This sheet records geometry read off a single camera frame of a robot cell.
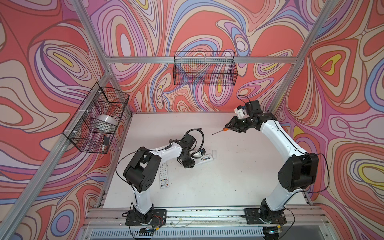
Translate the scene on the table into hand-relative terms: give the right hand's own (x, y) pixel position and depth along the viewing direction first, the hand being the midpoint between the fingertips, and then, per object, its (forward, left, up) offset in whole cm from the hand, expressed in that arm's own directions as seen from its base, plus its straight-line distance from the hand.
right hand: (228, 130), depth 85 cm
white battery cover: (-4, +6, -19) cm, 20 cm away
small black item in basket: (-9, +64, +7) cm, 65 cm away
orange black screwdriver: (0, +2, +1) cm, 2 cm away
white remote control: (-8, +13, -18) cm, 24 cm away
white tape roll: (-2, +63, +14) cm, 64 cm away
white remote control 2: (-19, +38, -18) cm, 46 cm away
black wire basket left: (-4, +71, +11) cm, 72 cm away
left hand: (-9, +21, -19) cm, 30 cm away
